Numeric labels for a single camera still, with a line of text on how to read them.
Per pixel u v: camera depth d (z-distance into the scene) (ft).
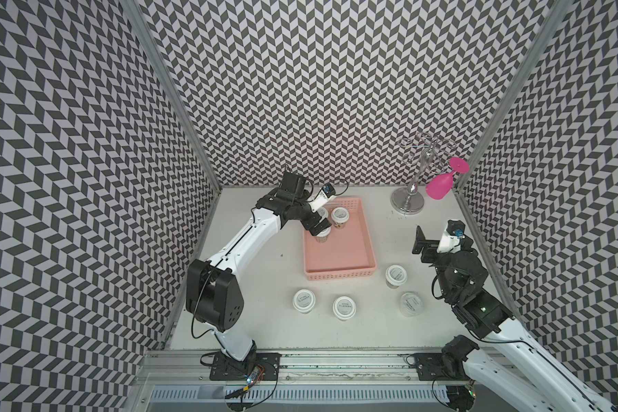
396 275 2.77
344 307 2.57
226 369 2.19
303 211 2.36
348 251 3.24
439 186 3.11
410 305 2.64
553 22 2.25
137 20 2.37
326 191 2.37
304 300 2.60
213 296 1.46
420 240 2.10
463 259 1.70
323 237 3.17
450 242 1.96
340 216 3.25
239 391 2.27
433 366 2.38
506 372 1.83
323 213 3.25
